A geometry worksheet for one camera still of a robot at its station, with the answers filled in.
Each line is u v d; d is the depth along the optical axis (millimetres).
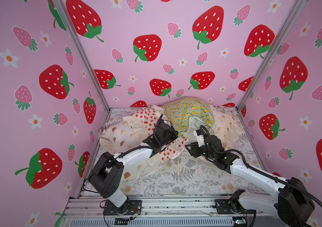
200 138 730
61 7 675
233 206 658
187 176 858
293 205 394
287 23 736
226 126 965
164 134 658
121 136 927
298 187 419
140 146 569
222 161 599
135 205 749
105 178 443
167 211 731
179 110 938
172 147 918
